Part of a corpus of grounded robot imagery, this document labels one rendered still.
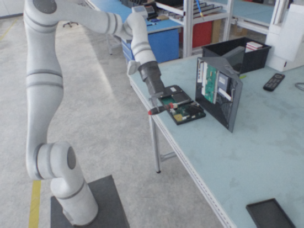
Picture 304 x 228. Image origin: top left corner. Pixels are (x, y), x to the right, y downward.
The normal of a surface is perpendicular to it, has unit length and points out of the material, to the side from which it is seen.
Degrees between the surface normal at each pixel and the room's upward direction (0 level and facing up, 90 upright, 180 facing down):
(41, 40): 38
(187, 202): 0
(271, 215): 0
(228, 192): 0
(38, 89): 47
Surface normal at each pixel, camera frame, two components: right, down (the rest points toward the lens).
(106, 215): -0.08, -0.79
